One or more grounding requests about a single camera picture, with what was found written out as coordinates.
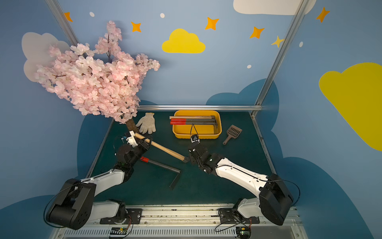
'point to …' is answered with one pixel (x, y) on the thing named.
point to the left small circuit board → (119, 231)
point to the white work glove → (147, 123)
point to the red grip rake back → (212, 120)
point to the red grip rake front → (164, 166)
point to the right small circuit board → (244, 232)
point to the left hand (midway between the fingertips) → (151, 135)
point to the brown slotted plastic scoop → (234, 132)
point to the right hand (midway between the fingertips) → (197, 149)
